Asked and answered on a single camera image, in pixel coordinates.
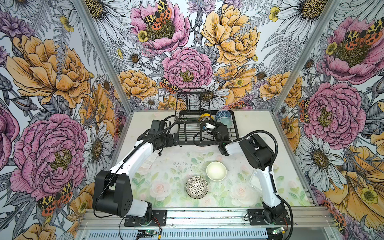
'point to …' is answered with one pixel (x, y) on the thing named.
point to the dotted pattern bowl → (197, 187)
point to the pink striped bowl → (209, 126)
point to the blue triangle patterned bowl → (223, 113)
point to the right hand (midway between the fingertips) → (213, 119)
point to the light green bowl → (226, 121)
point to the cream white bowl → (216, 171)
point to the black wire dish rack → (194, 110)
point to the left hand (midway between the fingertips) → (171, 145)
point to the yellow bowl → (206, 114)
